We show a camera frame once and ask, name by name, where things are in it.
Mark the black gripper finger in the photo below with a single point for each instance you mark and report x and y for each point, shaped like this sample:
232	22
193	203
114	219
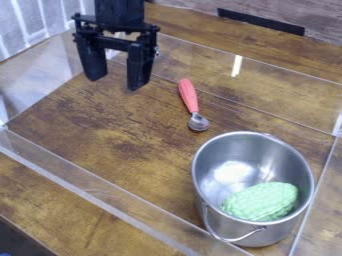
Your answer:
140	66
93	57

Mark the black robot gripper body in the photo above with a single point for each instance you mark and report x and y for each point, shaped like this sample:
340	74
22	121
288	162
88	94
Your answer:
116	16

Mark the silver metal pot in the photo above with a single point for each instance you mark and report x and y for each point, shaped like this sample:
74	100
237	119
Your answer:
233	162

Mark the green knitted object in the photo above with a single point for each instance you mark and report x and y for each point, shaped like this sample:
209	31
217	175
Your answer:
264	202

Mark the black strip on table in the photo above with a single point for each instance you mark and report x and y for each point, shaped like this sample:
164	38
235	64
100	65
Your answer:
263	22

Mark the clear acrylic barrier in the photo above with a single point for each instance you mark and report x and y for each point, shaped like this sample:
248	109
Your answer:
97	157

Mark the red handled metal spoon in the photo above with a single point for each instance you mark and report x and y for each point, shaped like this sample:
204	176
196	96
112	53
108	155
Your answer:
198	123

